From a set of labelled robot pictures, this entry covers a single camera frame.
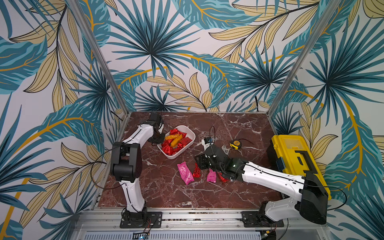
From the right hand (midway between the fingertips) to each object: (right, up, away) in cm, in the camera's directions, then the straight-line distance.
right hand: (196, 157), depth 78 cm
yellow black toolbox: (+49, +1, 0) cm, 49 cm away
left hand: (-24, +6, +17) cm, 31 cm away
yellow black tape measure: (+27, +4, +20) cm, 34 cm away
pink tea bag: (-6, -11, +8) cm, 15 cm away
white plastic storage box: (-3, +11, +23) cm, 26 cm away
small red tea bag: (0, -11, +9) cm, 14 cm away
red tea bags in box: (-19, +4, +16) cm, 25 cm away
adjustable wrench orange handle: (+19, 0, +20) cm, 28 cm away
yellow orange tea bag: (-12, +9, +20) cm, 25 cm away
